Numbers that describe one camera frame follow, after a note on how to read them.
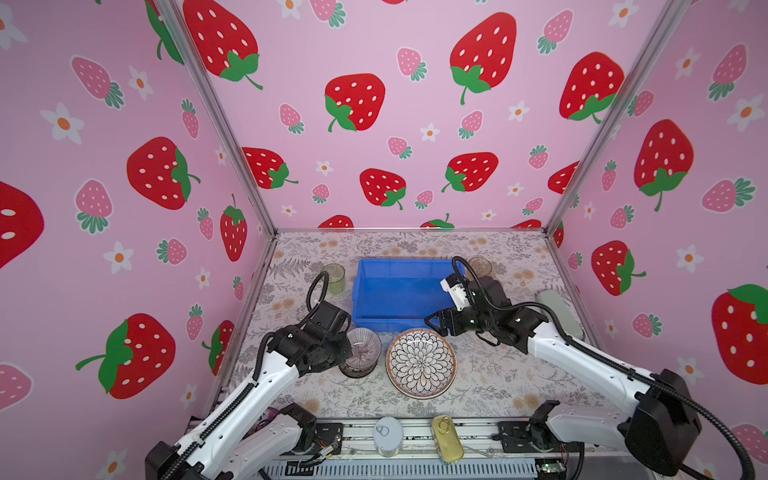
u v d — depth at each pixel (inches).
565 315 38.2
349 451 28.7
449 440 27.6
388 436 27.6
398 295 41.3
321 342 22.1
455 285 28.0
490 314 23.8
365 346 32.3
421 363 33.8
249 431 17.8
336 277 40.6
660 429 15.4
